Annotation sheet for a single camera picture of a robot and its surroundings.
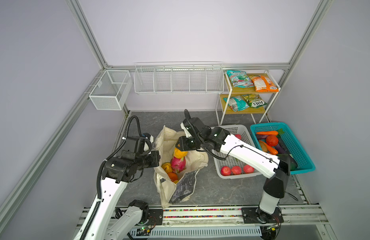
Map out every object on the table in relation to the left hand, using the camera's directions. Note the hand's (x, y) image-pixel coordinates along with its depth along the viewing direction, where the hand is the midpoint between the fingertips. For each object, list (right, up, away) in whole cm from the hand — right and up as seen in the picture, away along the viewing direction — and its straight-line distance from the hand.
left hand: (159, 159), depth 69 cm
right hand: (+8, +5, +4) cm, 11 cm away
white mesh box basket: (-40, +40, +32) cm, 65 cm away
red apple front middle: (+40, -9, +14) cm, 44 cm away
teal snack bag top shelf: (+44, +44, +19) cm, 65 cm away
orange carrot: (+70, +11, +32) cm, 78 cm away
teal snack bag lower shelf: (+45, +31, +30) cm, 63 cm away
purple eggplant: (+72, 0, +26) cm, 77 cm away
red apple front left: (+35, -10, +15) cm, 39 cm away
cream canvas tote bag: (+4, -15, 0) cm, 16 cm away
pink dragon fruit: (+8, -6, +13) cm, 16 cm away
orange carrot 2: (+66, 0, +25) cm, 71 cm away
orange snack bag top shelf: (+56, +40, +15) cm, 70 cm away
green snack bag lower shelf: (+58, +33, +33) cm, 75 cm away
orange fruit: (+5, -12, +12) cm, 17 cm away
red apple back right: (+47, +9, +29) cm, 56 cm away
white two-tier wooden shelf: (+73, +37, +43) cm, 93 cm away
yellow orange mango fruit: (+1, -7, +13) cm, 15 cm away
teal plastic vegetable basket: (+79, +4, +25) cm, 83 cm away
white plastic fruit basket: (+47, +13, +28) cm, 56 cm away
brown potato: (+62, +3, +26) cm, 67 cm away
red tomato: (+67, +6, +25) cm, 71 cm away
